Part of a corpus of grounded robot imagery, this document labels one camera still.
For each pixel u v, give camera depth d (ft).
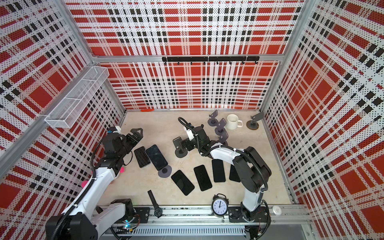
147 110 4.17
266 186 1.44
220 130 3.50
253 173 1.55
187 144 2.63
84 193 1.47
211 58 2.90
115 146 1.95
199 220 2.41
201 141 2.31
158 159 2.73
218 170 2.90
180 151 3.22
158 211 2.46
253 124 3.61
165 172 2.89
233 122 3.46
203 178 2.82
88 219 1.36
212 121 3.72
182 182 2.77
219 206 2.45
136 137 2.40
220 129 3.44
